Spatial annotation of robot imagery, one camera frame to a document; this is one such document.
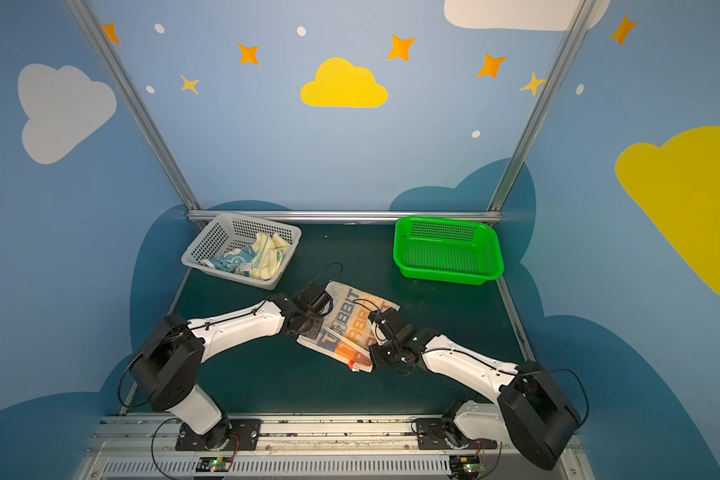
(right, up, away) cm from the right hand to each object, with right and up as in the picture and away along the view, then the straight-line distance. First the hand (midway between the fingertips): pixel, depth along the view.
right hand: (375, 352), depth 84 cm
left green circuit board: (-39, -22, -14) cm, 47 cm away
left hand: (-18, +7, +5) cm, 20 cm away
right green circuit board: (+23, -23, -13) cm, 35 cm away
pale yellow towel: (-37, +29, +18) cm, 50 cm away
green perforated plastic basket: (+34, +30, +30) cm, 54 cm away
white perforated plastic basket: (-56, +37, +30) cm, 74 cm away
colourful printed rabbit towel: (-9, +3, +8) cm, 12 cm away
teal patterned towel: (-48, +26, +20) cm, 58 cm away
